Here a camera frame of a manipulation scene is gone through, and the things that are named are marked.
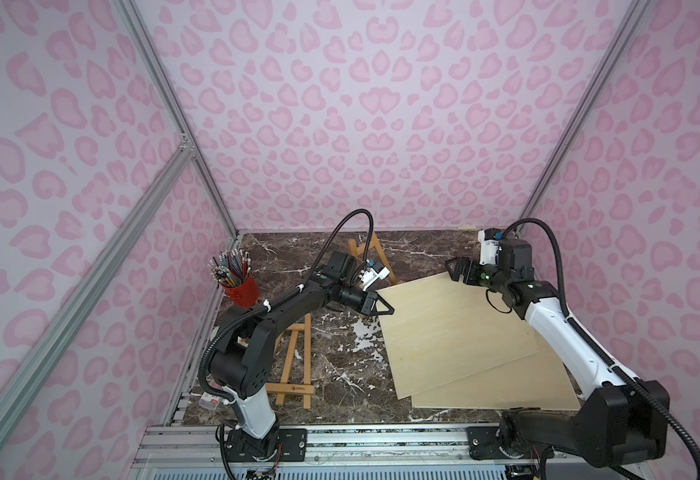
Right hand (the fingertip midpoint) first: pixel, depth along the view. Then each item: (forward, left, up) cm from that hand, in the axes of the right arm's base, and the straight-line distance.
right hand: (461, 264), depth 83 cm
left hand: (-12, +19, -6) cm, 24 cm away
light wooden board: (-13, +6, -13) cm, 19 cm away
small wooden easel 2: (+6, +24, -2) cm, 25 cm away
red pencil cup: (-2, +64, -13) cm, 65 cm away
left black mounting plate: (-41, +45, -19) cm, 64 cm away
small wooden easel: (-28, +49, -19) cm, 59 cm away
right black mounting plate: (-40, -3, -21) cm, 45 cm away
